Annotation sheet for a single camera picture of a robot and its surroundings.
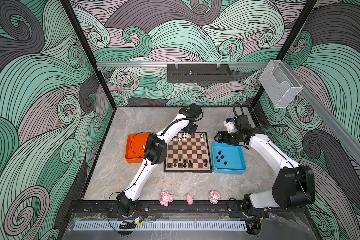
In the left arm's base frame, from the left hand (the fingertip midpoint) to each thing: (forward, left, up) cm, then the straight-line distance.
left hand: (190, 130), depth 97 cm
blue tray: (-17, -24, -7) cm, 30 cm away
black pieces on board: (-22, +4, -4) cm, 23 cm away
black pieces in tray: (-16, -20, -5) cm, 26 cm away
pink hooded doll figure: (-39, -11, -4) cm, 41 cm away
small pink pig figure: (-40, +1, -6) cm, 41 cm away
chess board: (-14, +1, -6) cm, 15 cm away
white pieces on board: (-1, +2, -6) cm, 6 cm away
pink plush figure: (-40, +14, -4) cm, 43 cm away
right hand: (-10, -17, +6) cm, 21 cm away
